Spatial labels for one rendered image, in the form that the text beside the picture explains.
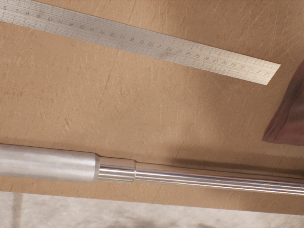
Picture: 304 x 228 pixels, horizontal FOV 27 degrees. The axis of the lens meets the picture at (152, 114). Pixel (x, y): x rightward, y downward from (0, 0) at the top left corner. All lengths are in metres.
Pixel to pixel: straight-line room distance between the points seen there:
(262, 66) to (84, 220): 1.07
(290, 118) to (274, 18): 0.13
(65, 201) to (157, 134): 0.90
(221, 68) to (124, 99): 0.10
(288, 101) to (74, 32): 0.24
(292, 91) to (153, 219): 1.03
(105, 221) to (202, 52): 1.08
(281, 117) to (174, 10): 0.19
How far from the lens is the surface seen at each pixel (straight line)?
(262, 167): 0.79
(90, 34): 0.61
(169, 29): 0.61
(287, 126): 0.72
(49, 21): 0.60
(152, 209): 1.65
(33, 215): 1.64
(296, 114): 0.71
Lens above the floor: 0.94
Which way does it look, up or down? 43 degrees down
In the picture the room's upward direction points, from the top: 172 degrees clockwise
